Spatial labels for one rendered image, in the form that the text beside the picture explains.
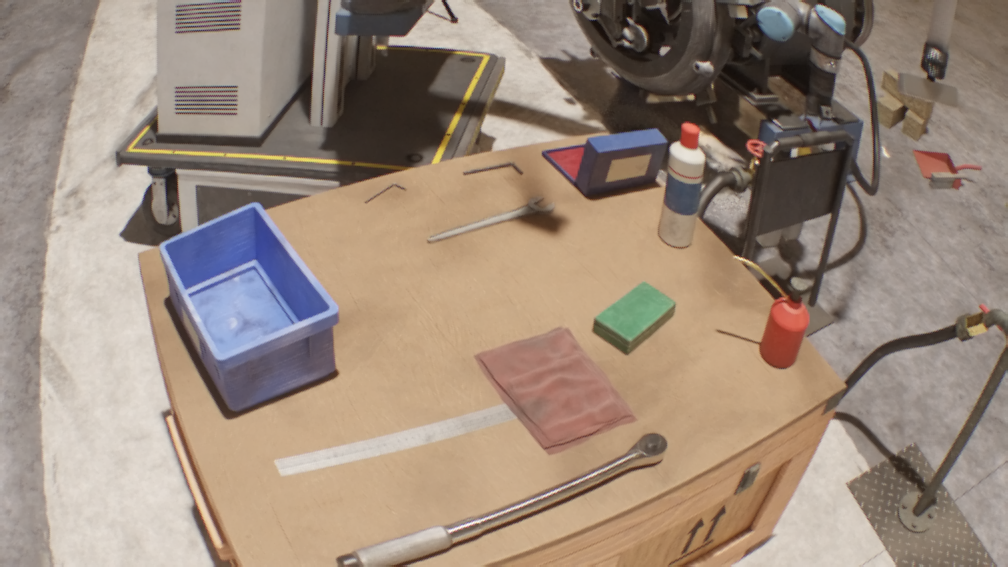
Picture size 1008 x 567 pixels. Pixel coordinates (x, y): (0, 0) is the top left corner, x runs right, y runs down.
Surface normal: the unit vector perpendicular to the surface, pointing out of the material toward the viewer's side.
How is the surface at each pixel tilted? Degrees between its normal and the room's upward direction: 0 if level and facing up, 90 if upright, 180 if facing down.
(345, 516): 0
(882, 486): 0
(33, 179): 0
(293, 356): 90
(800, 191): 90
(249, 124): 90
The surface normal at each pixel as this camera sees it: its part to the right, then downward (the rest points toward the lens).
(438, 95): 0.07, -0.77
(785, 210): 0.46, 0.59
